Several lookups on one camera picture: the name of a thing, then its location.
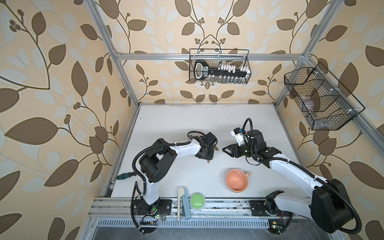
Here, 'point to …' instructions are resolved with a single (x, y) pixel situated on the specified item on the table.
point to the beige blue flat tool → (182, 192)
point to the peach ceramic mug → (237, 180)
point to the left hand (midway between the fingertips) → (211, 155)
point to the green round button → (197, 201)
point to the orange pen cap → (217, 149)
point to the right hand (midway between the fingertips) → (226, 150)
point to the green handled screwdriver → (125, 175)
